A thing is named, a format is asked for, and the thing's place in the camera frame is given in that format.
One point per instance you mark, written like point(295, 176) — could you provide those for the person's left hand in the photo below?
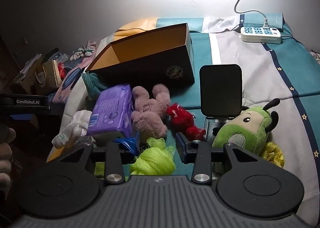
point(6, 153)

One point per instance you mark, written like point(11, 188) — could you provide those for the purple tissue packet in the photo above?
point(110, 108)

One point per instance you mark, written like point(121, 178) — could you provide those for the white towel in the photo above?
point(75, 125)

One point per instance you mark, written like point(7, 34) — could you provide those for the clear plastic bag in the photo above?
point(62, 57)

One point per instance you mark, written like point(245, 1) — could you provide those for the orange white bed cover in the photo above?
point(140, 24)

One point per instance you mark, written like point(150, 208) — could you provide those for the white knitted gloves bundle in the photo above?
point(76, 55)
point(90, 51)

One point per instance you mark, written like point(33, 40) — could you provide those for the teal mesh bath pouf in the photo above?
point(93, 84)

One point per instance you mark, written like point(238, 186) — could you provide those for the brown cardboard box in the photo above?
point(27, 80)

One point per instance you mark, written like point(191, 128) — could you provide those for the green plush bug toy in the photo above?
point(240, 138)

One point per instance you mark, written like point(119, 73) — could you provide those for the pink plush toy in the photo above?
point(150, 110)

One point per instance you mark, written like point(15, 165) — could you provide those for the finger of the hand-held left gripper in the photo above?
point(20, 118)

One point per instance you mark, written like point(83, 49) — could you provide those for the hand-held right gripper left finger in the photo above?
point(127, 146)

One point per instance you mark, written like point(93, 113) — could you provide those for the lime green mesh bath pouf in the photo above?
point(150, 160)

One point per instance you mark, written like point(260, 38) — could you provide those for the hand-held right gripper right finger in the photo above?
point(180, 146)

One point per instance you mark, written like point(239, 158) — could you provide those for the red plush toy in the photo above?
point(180, 115)

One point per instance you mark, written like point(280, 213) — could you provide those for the gold gift bag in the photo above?
point(48, 77)

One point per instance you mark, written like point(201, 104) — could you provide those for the white power strip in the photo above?
point(260, 32)

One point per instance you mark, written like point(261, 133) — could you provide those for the black phone stand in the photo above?
point(221, 90)

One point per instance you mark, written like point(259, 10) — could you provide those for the dark cloth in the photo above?
point(50, 52)

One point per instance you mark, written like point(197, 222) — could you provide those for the pink floral pillow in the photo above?
point(72, 77)

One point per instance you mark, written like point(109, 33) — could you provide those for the red packet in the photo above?
point(62, 70)

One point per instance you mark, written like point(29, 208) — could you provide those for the dark cardboard box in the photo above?
point(150, 67)

